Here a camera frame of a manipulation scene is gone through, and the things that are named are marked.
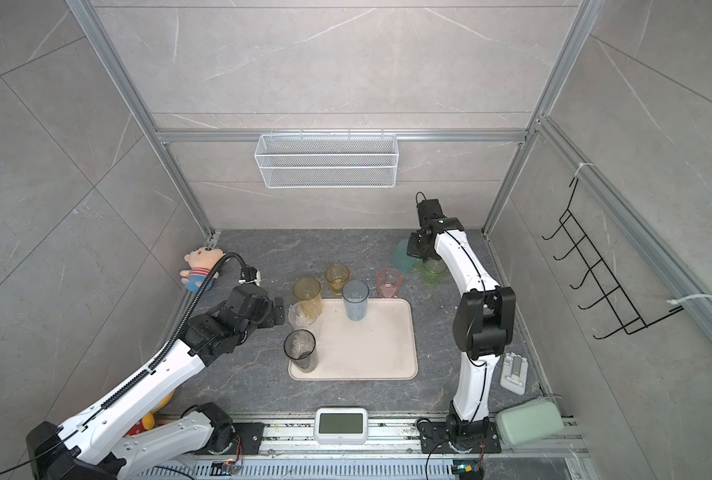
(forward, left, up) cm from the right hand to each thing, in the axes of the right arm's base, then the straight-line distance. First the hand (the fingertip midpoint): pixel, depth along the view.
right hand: (418, 248), depth 94 cm
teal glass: (-2, +5, -4) cm, 7 cm away
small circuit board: (-55, +52, -15) cm, 77 cm away
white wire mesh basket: (+27, +18, +16) cm, 36 cm away
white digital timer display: (-48, +24, -11) cm, 55 cm away
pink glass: (-3, +9, -14) cm, 17 cm away
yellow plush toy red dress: (-52, +52, +20) cm, 76 cm away
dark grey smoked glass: (-32, +34, 0) cm, 47 cm away
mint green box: (-47, -24, -15) cm, 55 cm away
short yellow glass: (-2, +27, -11) cm, 29 cm away
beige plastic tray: (-26, +13, -16) cm, 33 cm away
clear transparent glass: (-20, +36, -6) cm, 41 cm away
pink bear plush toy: (+2, +74, -7) cm, 74 cm away
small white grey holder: (-36, -24, -14) cm, 45 cm away
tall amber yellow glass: (-14, +35, -2) cm, 37 cm away
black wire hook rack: (-21, -36, +17) cm, 45 cm away
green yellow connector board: (-57, -6, -16) cm, 59 cm away
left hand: (-20, +44, +5) cm, 48 cm away
